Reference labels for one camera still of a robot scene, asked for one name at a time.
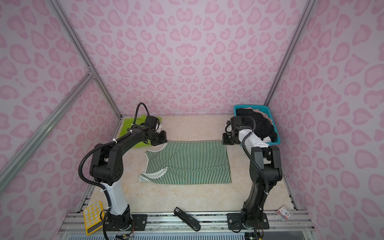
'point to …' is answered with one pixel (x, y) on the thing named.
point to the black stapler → (189, 221)
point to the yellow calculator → (92, 217)
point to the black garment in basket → (264, 128)
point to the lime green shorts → (128, 122)
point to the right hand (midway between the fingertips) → (224, 138)
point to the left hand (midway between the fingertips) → (170, 138)
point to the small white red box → (283, 213)
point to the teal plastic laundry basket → (263, 108)
